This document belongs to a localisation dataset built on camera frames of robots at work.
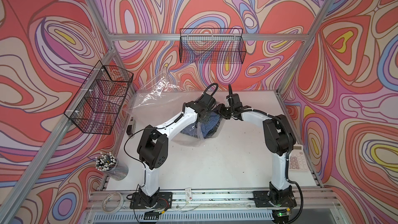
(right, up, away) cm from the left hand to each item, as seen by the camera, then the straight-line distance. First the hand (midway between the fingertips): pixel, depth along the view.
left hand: (203, 116), depth 91 cm
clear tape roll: (-40, -42, -20) cm, 61 cm away
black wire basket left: (-49, +6, -23) cm, 54 cm away
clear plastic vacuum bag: (-29, +12, +24) cm, 40 cm away
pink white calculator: (+52, -24, -6) cm, 57 cm away
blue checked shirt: (+1, -7, +3) cm, 8 cm away
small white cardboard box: (-8, -38, -16) cm, 42 cm away
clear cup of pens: (-44, -20, -22) cm, 53 cm away
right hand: (+8, +1, +9) cm, 12 cm away
